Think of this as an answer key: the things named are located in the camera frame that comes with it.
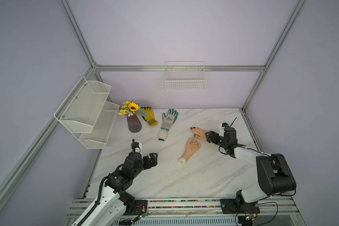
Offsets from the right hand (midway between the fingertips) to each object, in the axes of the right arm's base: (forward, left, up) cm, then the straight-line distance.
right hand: (210, 137), depth 95 cm
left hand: (-18, +39, +7) cm, 43 cm away
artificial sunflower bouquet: (+9, +52, +21) cm, 57 cm away
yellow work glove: (+20, +44, -4) cm, 48 cm away
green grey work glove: (+19, +29, -4) cm, 35 cm away
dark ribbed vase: (+11, +54, +2) cm, 55 cm away
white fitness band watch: (+3, +34, -5) cm, 35 cm away
